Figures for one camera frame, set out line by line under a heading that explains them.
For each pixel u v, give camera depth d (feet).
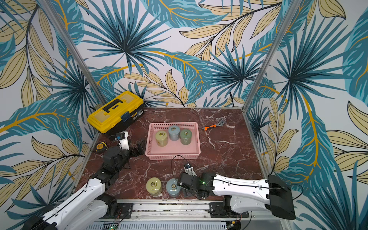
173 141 3.28
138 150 2.36
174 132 3.12
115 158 1.97
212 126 3.51
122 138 2.18
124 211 2.38
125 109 3.13
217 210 2.40
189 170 2.31
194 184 1.86
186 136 3.06
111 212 2.14
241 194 1.54
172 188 2.37
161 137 3.04
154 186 2.40
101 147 3.04
